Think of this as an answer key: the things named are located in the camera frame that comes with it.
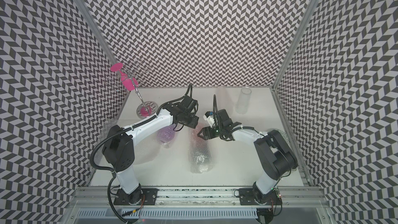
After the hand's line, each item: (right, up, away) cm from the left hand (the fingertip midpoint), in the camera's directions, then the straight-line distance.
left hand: (192, 123), depth 87 cm
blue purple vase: (-14, -6, -4) cm, 16 cm away
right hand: (+6, -7, 0) cm, 10 cm away
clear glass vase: (+31, +13, +6) cm, 34 cm away
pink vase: (+5, -13, -10) cm, 17 cm away
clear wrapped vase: (+21, +13, +20) cm, 32 cm away
